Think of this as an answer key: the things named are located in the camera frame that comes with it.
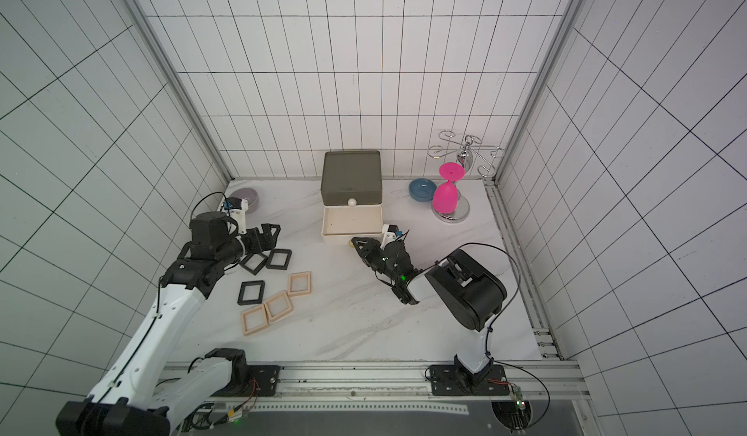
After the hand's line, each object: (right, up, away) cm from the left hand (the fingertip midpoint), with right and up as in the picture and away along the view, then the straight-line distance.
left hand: (264, 235), depth 78 cm
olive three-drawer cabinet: (+23, +12, +11) cm, 28 cm away
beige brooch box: (+6, -17, +12) cm, 22 cm away
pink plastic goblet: (+53, +11, +10) cm, 55 cm away
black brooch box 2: (-3, -11, +19) cm, 22 cm away
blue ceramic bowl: (+49, +14, +36) cm, 62 cm away
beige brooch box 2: (+2, -22, +7) cm, 23 cm away
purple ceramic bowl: (-17, +12, +29) cm, 36 cm away
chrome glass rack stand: (+59, +24, +10) cm, 64 cm away
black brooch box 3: (-9, -20, +12) cm, 25 cm away
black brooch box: (-9, -11, +14) cm, 20 cm away
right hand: (+20, -4, +8) cm, 23 cm away
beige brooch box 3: (-5, -26, +5) cm, 27 cm away
